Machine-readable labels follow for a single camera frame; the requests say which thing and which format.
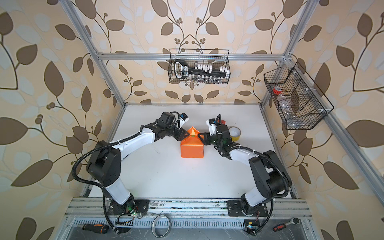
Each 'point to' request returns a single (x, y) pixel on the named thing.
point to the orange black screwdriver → (97, 228)
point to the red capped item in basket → (277, 90)
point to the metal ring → (167, 231)
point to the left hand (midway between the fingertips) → (187, 130)
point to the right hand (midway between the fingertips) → (200, 135)
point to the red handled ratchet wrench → (294, 220)
